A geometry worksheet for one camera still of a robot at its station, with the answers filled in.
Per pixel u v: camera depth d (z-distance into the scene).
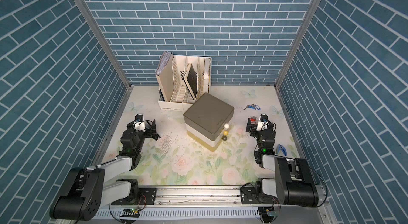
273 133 0.70
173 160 0.85
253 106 1.09
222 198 0.75
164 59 0.94
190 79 1.05
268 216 0.71
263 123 0.74
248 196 0.74
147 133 0.80
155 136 0.91
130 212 0.72
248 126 0.86
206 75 0.90
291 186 0.43
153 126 0.81
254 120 1.02
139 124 0.74
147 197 0.73
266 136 0.68
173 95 1.05
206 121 0.76
